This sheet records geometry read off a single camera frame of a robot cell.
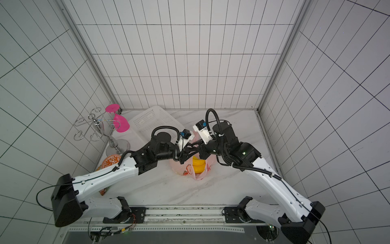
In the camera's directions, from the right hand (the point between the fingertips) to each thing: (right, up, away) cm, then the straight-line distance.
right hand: (192, 141), depth 67 cm
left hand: (+1, -5, +4) cm, 6 cm away
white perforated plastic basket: (-35, +8, +40) cm, 54 cm away
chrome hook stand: (-49, -8, +28) cm, 56 cm away
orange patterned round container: (-50, -15, +23) cm, 57 cm away
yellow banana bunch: (+3, -15, +15) cm, 21 cm away
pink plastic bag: (-3, -14, +6) cm, 16 cm away
